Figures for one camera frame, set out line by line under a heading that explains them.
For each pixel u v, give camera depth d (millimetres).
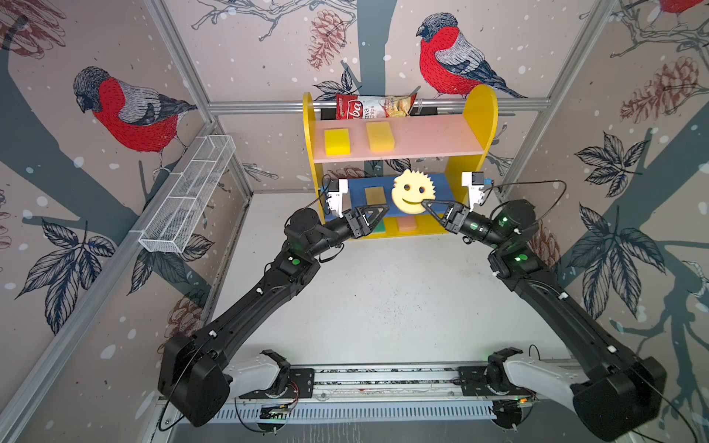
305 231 508
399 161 1175
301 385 730
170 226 713
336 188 609
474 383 733
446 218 599
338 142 741
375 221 575
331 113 938
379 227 572
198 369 381
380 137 766
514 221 501
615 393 366
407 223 1057
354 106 858
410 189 622
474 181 588
